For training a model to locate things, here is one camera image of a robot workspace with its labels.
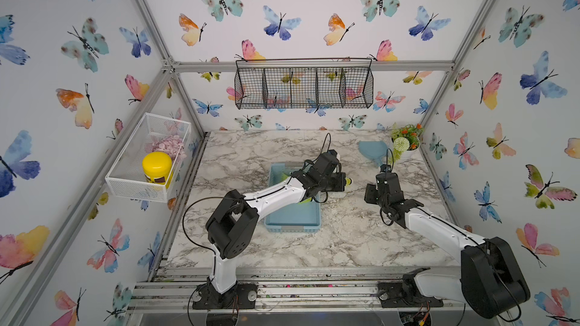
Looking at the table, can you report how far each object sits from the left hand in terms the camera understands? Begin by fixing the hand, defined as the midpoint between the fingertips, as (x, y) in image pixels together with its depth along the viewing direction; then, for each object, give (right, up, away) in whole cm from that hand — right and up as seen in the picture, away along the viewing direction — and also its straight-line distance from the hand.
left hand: (350, 181), depth 84 cm
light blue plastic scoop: (+19, +13, +30) cm, 38 cm away
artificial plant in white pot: (+27, +17, +14) cm, 34 cm away
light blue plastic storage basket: (-17, -15, +7) cm, 24 cm away
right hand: (+11, -2, +5) cm, 12 cm away
